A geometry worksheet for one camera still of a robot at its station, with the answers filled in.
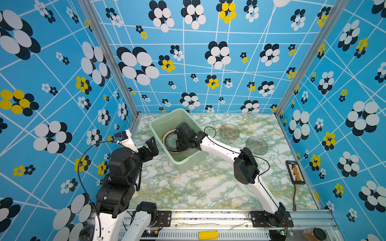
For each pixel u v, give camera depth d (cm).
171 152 94
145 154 53
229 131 109
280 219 63
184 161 74
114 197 39
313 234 63
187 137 71
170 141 99
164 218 73
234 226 72
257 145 102
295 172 87
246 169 56
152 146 55
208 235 69
